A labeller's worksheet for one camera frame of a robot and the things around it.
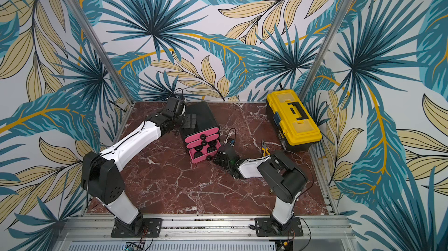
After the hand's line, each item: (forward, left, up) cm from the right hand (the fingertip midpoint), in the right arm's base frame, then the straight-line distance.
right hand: (213, 154), depth 93 cm
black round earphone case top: (+3, +1, +1) cm, 4 cm away
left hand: (+10, +12, +16) cm, 23 cm away
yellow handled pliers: (+3, -29, -2) cm, 29 cm away
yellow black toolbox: (+6, -42, +14) cm, 45 cm away
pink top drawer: (+3, +5, +14) cm, 15 cm away
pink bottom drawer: (+1, +4, +1) cm, 4 cm away
